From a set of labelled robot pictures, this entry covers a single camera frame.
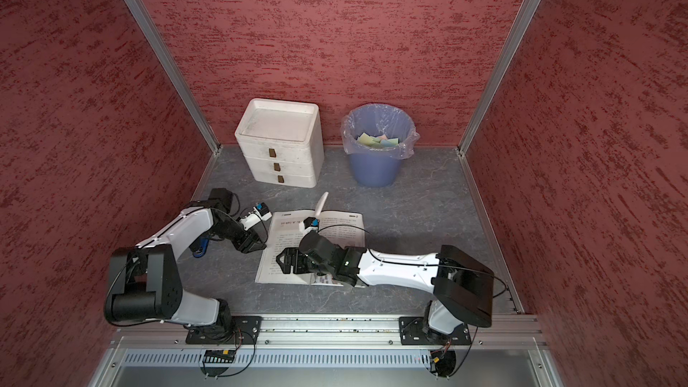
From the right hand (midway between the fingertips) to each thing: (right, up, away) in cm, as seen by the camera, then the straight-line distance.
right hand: (288, 266), depth 75 cm
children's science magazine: (-7, +6, +19) cm, 21 cm away
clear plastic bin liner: (+29, +47, +25) cm, 61 cm away
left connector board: (-18, -24, -3) cm, 30 cm away
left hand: (-14, +3, +11) cm, 18 cm away
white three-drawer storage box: (-6, +38, +14) cm, 41 cm away
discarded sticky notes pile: (+29, +40, +31) cm, 58 cm away
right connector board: (+43, -24, -6) cm, 49 cm away
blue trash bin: (+28, +27, +26) cm, 47 cm away
